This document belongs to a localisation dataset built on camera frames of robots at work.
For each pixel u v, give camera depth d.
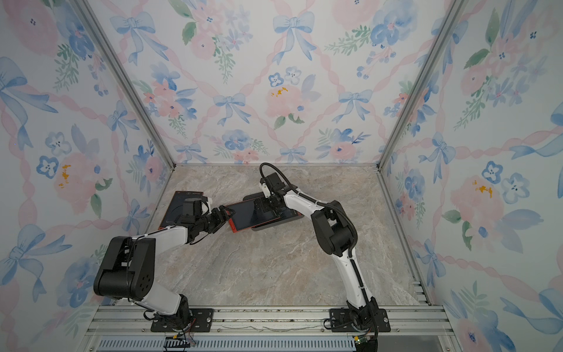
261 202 0.90
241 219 0.98
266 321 0.75
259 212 0.92
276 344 0.70
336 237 0.58
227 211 0.87
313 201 0.64
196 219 0.76
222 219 0.84
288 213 1.01
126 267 0.46
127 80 0.86
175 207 1.05
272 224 0.96
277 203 0.77
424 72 0.84
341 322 0.73
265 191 0.92
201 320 0.74
